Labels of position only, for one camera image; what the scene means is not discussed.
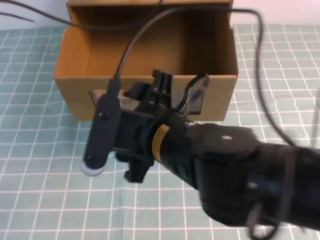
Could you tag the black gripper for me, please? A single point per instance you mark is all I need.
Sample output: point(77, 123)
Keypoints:
point(153, 132)

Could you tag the cardboard shoebox drawer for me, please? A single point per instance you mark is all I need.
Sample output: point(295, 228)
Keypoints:
point(183, 44)

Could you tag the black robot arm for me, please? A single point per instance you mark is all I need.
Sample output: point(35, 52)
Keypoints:
point(241, 181)

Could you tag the cyan checkered tablecloth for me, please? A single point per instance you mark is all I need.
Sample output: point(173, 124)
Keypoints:
point(45, 196)

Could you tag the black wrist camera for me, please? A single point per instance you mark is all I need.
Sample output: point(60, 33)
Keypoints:
point(102, 135)

